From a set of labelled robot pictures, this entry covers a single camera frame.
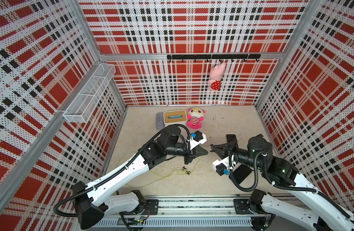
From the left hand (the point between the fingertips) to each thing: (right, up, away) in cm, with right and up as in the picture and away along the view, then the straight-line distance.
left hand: (206, 151), depth 63 cm
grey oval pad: (-29, +13, +44) cm, 55 cm away
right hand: (+4, +4, 0) cm, 6 cm away
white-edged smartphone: (+22, +2, +33) cm, 40 cm away
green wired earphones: (-12, -17, +24) cm, 31 cm away
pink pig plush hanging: (+11, +45, +31) cm, 55 cm away
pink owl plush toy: (-2, +17, +43) cm, 46 cm away
